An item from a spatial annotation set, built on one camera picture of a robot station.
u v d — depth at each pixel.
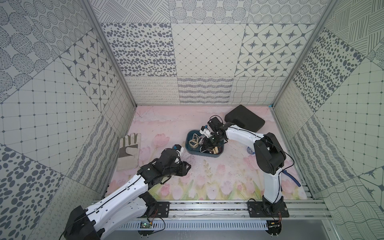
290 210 0.75
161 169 0.59
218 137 0.75
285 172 0.86
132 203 0.60
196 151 0.92
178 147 0.73
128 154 0.93
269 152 0.53
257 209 0.74
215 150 0.93
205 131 0.88
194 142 0.95
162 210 0.73
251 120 1.04
